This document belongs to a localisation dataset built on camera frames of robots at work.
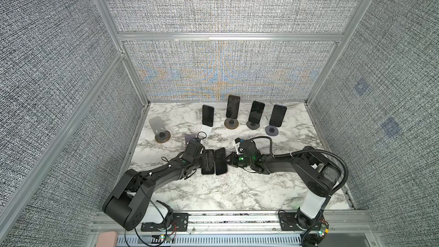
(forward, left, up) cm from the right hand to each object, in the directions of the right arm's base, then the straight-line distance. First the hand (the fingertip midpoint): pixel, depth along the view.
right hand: (223, 160), depth 90 cm
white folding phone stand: (+21, +10, -1) cm, 23 cm away
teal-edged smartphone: (0, +1, -1) cm, 2 cm away
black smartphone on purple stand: (+22, -31, +10) cm, 39 cm away
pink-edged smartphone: (-7, +7, +9) cm, 13 cm away
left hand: (0, +8, 0) cm, 8 cm away
